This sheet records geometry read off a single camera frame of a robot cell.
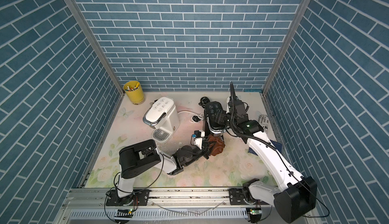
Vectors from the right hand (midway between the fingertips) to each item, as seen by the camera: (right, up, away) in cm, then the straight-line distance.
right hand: (220, 116), depth 79 cm
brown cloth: (-2, -15, 0) cm, 15 cm away
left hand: (0, -15, 0) cm, 15 cm away
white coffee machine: (-30, 0, 0) cm, 30 cm away
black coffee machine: (-6, -5, -4) cm, 8 cm away
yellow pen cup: (-56, +16, +23) cm, 62 cm away
